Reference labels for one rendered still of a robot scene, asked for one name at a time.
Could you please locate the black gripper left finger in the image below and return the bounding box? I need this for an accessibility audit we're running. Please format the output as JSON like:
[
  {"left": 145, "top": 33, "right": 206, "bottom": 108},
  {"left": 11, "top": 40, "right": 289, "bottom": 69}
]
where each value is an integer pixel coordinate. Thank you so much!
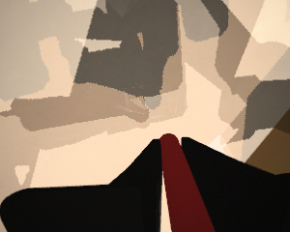
[{"left": 0, "top": 138, "right": 162, "bottom": 232}]

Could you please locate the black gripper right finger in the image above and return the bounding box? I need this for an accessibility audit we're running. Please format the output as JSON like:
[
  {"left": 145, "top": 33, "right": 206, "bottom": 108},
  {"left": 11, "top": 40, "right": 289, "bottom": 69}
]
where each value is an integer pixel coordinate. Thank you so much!
[{"left": 181, "top": 136, "right": 290, "bottom": 232}]

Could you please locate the red peg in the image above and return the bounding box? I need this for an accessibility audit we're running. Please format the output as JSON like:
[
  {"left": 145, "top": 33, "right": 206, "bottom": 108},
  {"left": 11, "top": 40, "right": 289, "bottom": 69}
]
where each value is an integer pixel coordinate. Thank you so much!
[{"left": 159, "top": 133, "right": 216, "bottom": 232}]

